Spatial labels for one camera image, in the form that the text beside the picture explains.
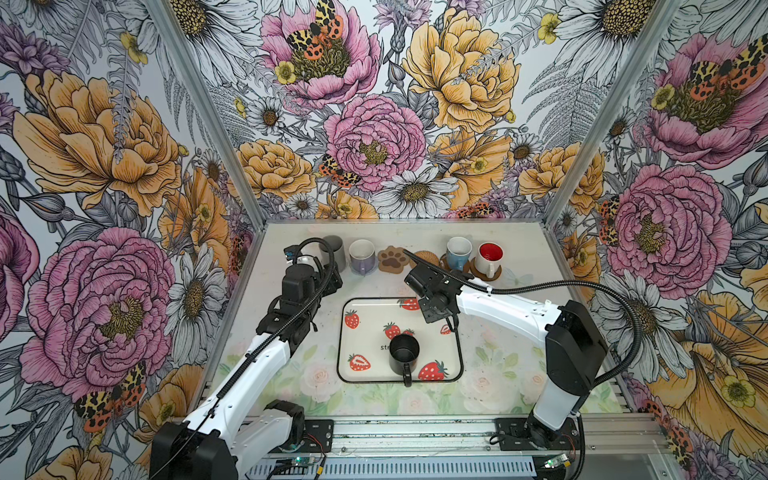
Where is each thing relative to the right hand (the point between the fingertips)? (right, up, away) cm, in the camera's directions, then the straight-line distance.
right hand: (441, 315), depth 86 cm
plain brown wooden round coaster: (+15, +10, +19) cm, 27 cm away
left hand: (-32, +11, -4) cm, 34 cm away
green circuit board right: (+24, -31, -14) cm, 42 cm away
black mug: (-11, -11, 0) cm, 16 cm away
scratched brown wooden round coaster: (+4, +14, +22) cm, 26 cm away
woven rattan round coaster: (-2, +16, +26) cm, 31 cm away
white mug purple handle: (-24, +16, +19) cm, 35 cm away
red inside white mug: (+19, +16, +18) cm, 31 cm away
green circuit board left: (-35, -31, -14) cm, 49 cm away
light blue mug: (+8, +19, +17) cm, 27 cm away
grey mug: (-32, +18, +13) cm, 39 cm away
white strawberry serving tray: (-22, -5, +8) cm, 24 cm away
